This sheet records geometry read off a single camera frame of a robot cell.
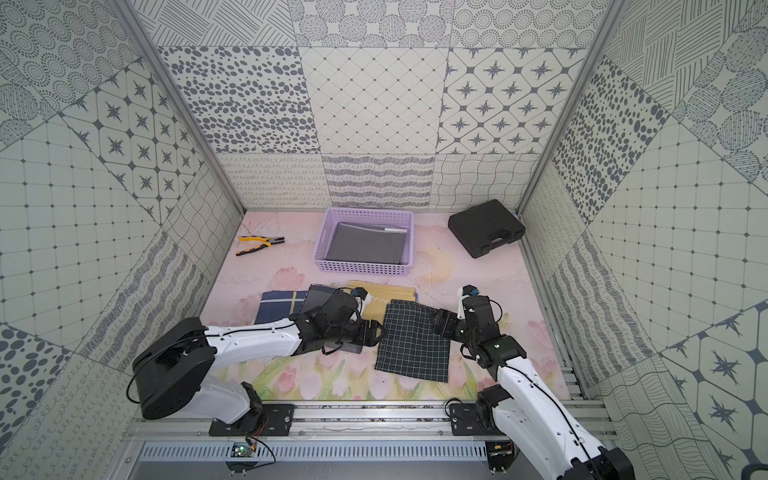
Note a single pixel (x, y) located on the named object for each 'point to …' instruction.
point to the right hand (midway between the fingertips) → (442, 322)
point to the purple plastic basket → (385, 219)
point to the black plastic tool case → (477, 228)
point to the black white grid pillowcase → (410, 344)
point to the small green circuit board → (242, 450)
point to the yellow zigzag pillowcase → (381, 295)
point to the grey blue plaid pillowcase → (282, 305)
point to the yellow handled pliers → (269, 242)
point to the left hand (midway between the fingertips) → (382, 326)
